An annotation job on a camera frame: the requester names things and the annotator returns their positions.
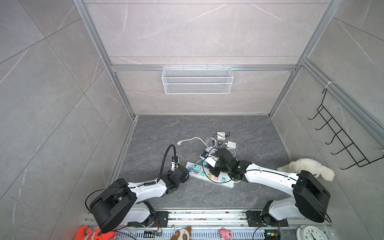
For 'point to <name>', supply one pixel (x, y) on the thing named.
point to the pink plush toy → (225, 234)
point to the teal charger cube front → (196, 169)
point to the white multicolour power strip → (201, 172)
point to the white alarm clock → (307, 232)
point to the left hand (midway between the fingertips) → (181, 168)
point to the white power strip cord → (180, 143)
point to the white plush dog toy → (298, 165)
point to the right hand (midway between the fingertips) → (207, 161)
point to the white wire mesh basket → (197, 80)
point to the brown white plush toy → (182, 234)
